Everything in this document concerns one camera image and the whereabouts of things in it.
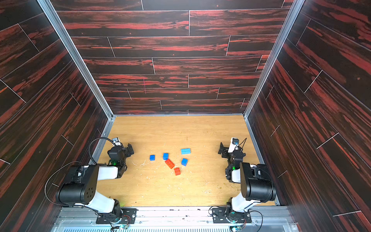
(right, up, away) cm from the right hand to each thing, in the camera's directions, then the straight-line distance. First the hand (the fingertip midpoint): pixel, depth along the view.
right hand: (232, 143), depth 92 cm
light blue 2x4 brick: (-31, -6, +7) cm, 32 cm away
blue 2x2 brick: (-53, -10, +3) cm, 54 cm away
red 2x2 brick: (-36, -16, -6) cm, 39 cm away
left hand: (-72, -1, +2) cm, 72 cm away
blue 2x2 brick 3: (-31, -11, -2) cm, 34 cm away
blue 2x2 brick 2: (-44, -8, +1) cm, 45 cm away
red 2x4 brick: (-41, -13, -1) cm, 43 cm away
